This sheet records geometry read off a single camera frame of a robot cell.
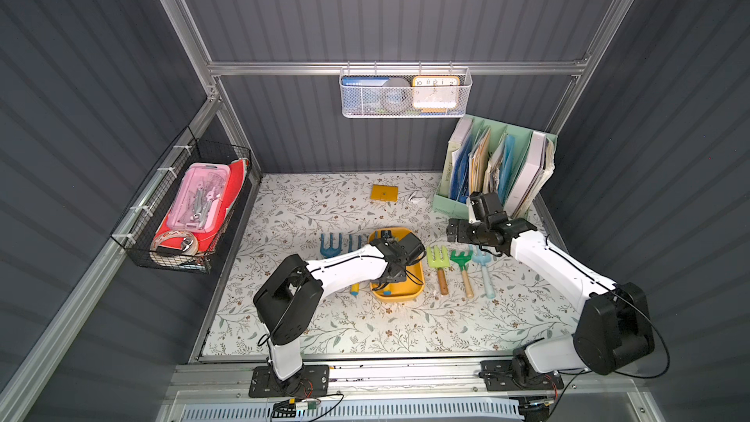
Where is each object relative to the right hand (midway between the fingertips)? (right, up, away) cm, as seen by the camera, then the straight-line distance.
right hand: (468, 229), depth 87 cm
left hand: (-23, -13, +1) cm, 27 cm away
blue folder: (+13, +19, +2) cm, 23 cm away
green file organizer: (+8, +23, +5) cm, 25 cm away
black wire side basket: (-78, +2, -26) cm, 82 cm away
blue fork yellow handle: (-35, -18, +1) cm, 39 cm away
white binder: (+21, +20, 0) cm, 28 cm away
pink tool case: (-72, +8, -15) cm, 74 cm away
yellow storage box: (-18, -19, 0) cm, 26 cm away
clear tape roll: (-71, -1, -20) cm, 74 cm away
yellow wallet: (-26, +12, +25) cm, 37 cm away
